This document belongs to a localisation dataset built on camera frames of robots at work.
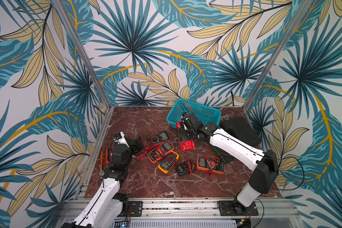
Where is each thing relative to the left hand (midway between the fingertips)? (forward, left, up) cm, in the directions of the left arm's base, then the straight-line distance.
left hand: (134, 141), depth 82 cm
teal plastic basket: (+32, -45, -11) cm, 56 cm away
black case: (+17, -70, -9) cm, 72 cm away
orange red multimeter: (-3, -12, -11) cm, 17 cm away
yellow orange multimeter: (-8, -20, -11) cm, 24 cm away
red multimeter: (-4, -28, +3) cm, 29 cm away
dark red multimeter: (+6, -8, -12) cm, 15 cm away
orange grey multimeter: (-8, -42, -11) cm, 45 cm away
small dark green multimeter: (-11, -30, -11) cm, 34 cm away
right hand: (+4, -28, +3) cm, 28 cm away
